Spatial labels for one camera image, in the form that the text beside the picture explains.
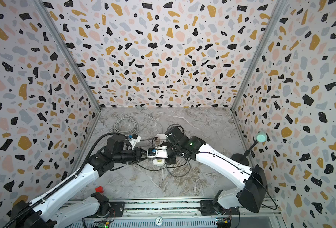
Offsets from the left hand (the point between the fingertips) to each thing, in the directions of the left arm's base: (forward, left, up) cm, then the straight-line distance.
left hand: (153, 155), depth 72 cm
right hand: (0, -3, 0) cm, 3 cm away
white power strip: (+21, -1, -17) cm, 27 cm away
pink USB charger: (+18, +1, -12) cm, 21 cm away
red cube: (-11, +31, -18) cm, 38 cm away
